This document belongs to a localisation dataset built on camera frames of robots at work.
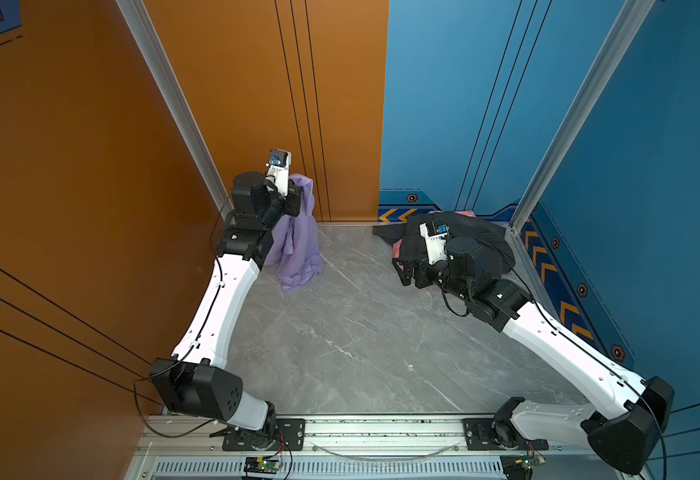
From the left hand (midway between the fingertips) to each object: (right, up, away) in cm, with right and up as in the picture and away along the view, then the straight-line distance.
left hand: (291, 174), depth 71 cm
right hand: (+28, -20, +1) cm, 34 cm away
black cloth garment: (+65, -13, +37) cm, 76 cm away
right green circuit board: (+56, -68, -2) cm, 88 cm away
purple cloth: (-3, -18, +18) cm, 25 cm away
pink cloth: (+29, -17, +34) cm, 48 cm away
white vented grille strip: (+26, -70, -2) cm, 74 cm away
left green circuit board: (-7, -70, 0) cm, 70 cm away
